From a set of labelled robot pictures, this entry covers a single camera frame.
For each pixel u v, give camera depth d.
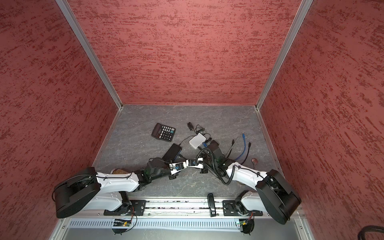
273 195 0.42
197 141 0.98
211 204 0.73
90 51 0.88
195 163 0.68
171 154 0.92
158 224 0.77
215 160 0.66
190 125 1.07
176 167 0.68
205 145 0.97
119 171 0.82
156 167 0.63
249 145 0.98
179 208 0.76
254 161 0.92
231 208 0.74
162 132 1.02
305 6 0.71
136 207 0.74
